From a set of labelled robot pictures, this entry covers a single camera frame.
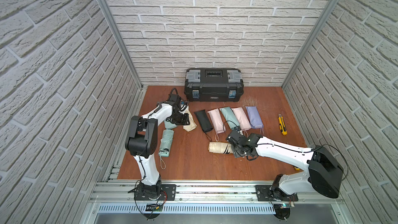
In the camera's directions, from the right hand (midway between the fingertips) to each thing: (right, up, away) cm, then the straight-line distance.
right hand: (243, 147), depth 85 cm
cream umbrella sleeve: (-33, +9, +10) cm, 35 cm away
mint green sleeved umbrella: (-5, +16, +15) cm, 22 cm away
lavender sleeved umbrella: (+11, +15, +14) cm, 23 cm away
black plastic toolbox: (-16, +37, +13) cm, 42 cm away
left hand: (-32, +14, +10) cm, 36 cm away
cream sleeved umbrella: (-11, 0, 0) cm, 11 cm away
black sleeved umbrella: (-22, +14, +14) cm, 30 cm away
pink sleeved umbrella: (-14, +14, +10) cm, 22 cm away
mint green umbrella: (-44, +3, +1) cm, 44 cm away
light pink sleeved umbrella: (+2, +15, +13) cm, 20 cm away
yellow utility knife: (+28, +10, +12) cm, 33 cm away
